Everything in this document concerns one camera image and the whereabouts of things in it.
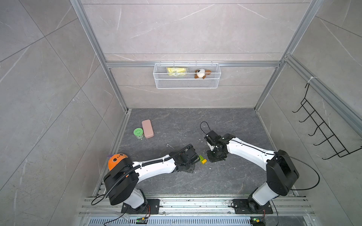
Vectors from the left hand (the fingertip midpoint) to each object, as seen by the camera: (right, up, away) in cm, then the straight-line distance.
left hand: (192, 164), depth 84 cm
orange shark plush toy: (-46, +4, -2) cm, 46 cm away
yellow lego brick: (+8, 0, +4) cm, 9 cm away
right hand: (+13, +3, +2) cm, 13 cm away
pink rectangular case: (-33, +20, +21) cm, 44 cm away
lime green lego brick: (+7, +2, +7) cm, 10 cm away
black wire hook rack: (+63, +24, -16) cm, 69 cm away
